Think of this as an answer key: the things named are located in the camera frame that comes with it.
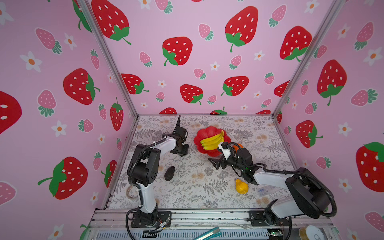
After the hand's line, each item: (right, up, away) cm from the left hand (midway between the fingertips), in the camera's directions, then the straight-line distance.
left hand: (184, 150), depth 99 cm
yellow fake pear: (+33, -17, -19) cm, 42 cm away
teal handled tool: (+17, -35, -28) cm, 48 cm away
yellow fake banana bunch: (+20, +5, +5) cm, 21 cm away
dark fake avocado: (-8, -12, -11) cm, 18 cm away
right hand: (+18, +1, -15) cm, 23 cm away
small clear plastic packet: (+47, -20, -17) cm, 54 cm away
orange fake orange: (+29, +5, -24) cm, 38 cm away
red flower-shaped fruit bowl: (+14, +11, +9) cm, 20 cm away
